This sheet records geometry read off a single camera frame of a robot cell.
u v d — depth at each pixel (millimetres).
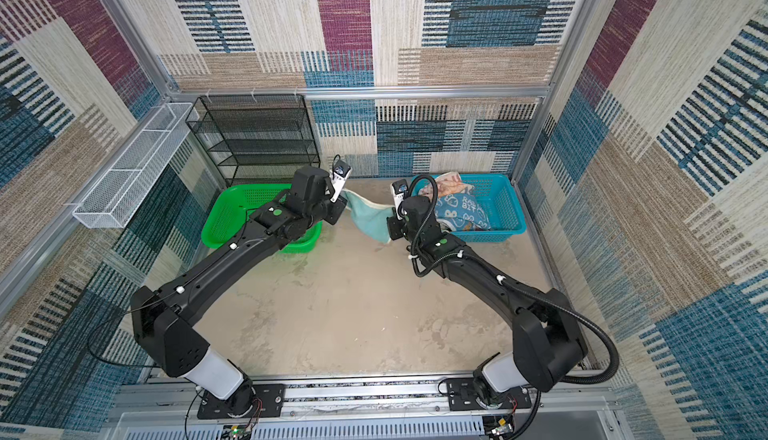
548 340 420
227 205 1043
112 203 703
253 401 714
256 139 1087
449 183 1053
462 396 729
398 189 712
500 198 1079
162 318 412
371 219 826
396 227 737
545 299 432
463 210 986
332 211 700
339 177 670
